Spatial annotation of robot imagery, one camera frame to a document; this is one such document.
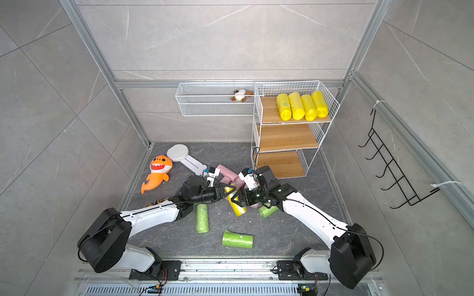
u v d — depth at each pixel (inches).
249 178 28.6
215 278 28.7
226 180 37.4
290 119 28.1
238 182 38.1
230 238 30.7
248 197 26.8
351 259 15.7
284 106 28.1
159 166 38.6
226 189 29.5
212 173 30.1
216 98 39.5
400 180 24.6
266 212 33.9
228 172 39.5
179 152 43.6
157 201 35.8
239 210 29.6
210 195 28.2
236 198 29.2
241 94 34.0
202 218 33.2
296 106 28.2
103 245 16.8
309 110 27.6
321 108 27.7
